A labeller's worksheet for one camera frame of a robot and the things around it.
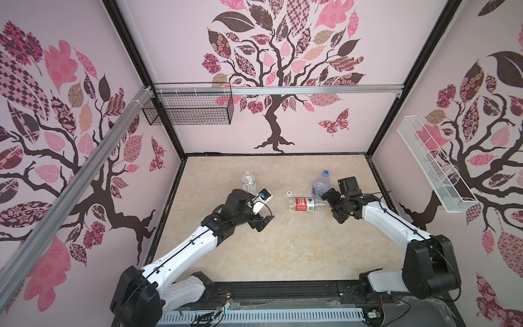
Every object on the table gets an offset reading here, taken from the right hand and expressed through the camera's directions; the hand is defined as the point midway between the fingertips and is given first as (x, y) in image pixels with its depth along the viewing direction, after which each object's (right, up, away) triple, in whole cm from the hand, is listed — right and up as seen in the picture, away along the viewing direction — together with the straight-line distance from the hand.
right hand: (324, 206), depth 88 cm
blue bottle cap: (0, +14, 0) cm, 14 cm away
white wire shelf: (+37, +10, -21) cm, 43 cm away
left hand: (-27, 0, -9) cm, 29 cm away
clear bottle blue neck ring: (0, +9, +4) cm, 10 cm away
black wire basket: (-63, +48, +7) cm, 79 cm away
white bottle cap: (-14, +4, +15) cm, 21 cm away
